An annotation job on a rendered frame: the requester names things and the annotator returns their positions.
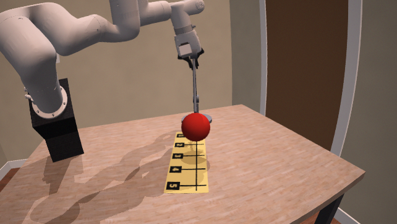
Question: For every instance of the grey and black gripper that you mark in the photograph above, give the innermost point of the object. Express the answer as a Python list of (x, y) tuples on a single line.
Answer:
[(192, 38)]

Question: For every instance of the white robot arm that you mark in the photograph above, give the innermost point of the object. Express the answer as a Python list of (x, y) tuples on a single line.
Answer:
[(30, 37)]

